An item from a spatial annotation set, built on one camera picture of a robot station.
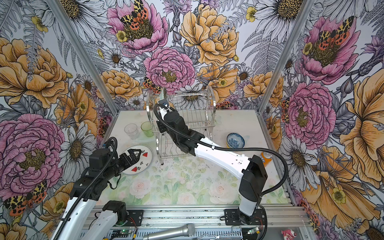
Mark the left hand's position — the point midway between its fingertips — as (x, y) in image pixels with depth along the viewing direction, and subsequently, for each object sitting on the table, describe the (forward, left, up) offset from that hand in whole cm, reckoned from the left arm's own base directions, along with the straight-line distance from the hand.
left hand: (135, 159), depth 74 cm
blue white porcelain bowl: (+20, -56, -14) cm, 61 cm away
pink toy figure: (-30, -70, -13) cm, 77 cm away
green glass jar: (+34, +5, -16) cm, 38 cm away
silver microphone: (-28, -26, -13) cm, 40 cm away
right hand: (+15, -14, +15) cm, 26 cm away
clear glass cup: (+30, +14, -15) cm, 36 cm away
